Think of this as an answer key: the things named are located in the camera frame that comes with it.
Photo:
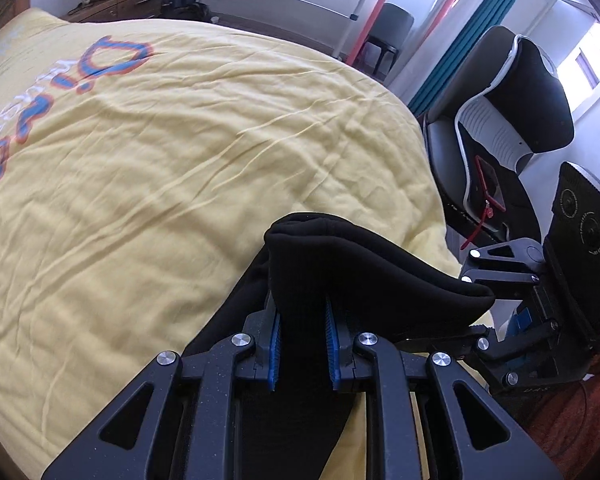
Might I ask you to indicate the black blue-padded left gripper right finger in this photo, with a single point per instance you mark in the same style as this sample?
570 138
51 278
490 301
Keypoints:
392 414

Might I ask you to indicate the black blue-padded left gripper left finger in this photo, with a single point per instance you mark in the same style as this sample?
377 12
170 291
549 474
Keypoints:
181 416

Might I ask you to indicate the black pants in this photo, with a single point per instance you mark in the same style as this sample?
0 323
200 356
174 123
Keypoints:
311 265

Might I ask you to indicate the red phone on chair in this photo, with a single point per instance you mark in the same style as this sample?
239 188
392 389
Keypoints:
489 184

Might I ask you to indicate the black white gaming chair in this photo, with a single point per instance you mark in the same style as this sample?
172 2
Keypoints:
506 104

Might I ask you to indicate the yellow printed bed cover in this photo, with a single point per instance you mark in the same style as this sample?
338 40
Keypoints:
141 163

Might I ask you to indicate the dark stool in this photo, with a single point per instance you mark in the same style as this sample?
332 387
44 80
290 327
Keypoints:
388 33

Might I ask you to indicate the teal curtain right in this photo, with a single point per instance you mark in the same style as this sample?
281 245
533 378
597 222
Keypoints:
489 13

